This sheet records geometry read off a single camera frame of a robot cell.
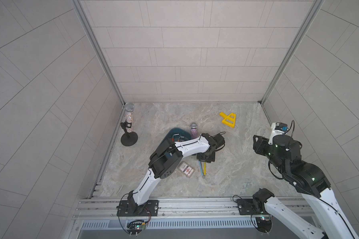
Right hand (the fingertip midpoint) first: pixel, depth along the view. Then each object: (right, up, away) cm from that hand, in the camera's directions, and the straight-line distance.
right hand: (253, 136), depth 66 cm
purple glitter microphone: (-26, -1, +30) cm, 39 cm away
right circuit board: (+5, -41, +2) cm, 41 cm away
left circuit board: (-53, -40, -1) cm, 66 cm away
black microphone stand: (-67, -6, +29) cm, 73 cm away
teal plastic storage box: (-42, -3, +25) cm, 49 cm away
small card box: (-31, -21, +16) cm, 40 cm away
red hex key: (-39, -6, +29) cm, 49 cm away
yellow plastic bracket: (0, +6, +39) cm, 39 cm away
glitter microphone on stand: (-60, +14, +9) cm, 62 cm away
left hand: (-16, -19, +23) cm, 34 cm away
